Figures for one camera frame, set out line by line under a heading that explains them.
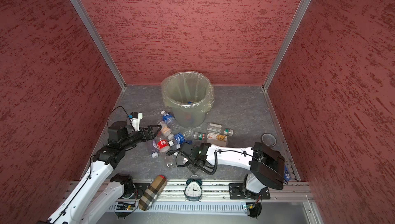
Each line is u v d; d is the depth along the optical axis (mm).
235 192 736
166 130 893
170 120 1001
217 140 859
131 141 641
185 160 790
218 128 945
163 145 844
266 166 421
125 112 656
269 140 921
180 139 866
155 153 831
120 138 587
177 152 609
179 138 868
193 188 720
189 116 964
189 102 1057
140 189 730
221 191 757
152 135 669
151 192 709
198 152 578
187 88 970
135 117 690
